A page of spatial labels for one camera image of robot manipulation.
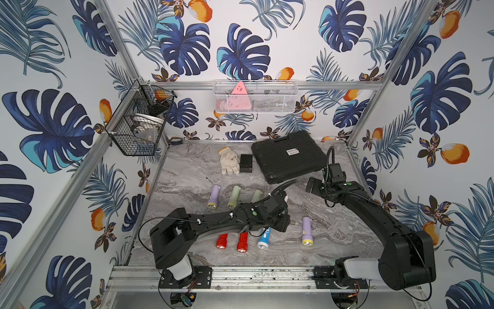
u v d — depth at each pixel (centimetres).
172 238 43
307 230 84
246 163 106
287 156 105
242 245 80
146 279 76
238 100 90
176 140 121
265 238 82
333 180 66
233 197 94
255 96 92
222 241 81
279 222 70
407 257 42
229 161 110
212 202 93
